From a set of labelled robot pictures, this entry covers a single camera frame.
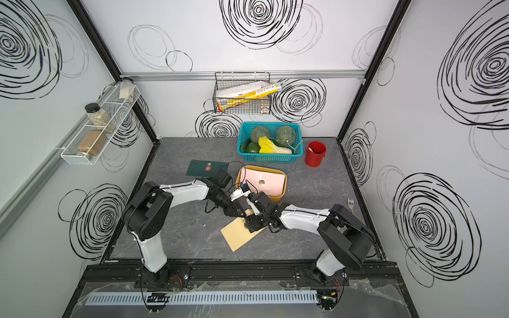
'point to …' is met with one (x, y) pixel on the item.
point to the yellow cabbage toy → (267, 146)
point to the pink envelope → (272, 184)
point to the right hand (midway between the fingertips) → (252, 221)
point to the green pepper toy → (250, 147)
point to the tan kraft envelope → (236, 234)
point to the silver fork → (350, 203)
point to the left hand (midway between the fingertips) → (243, 215)
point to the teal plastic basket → (244, 133)
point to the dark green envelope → (208, 169)
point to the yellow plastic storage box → (276, 198)
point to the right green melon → (285, 136)
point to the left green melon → (259, 132)
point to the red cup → (315, 154)
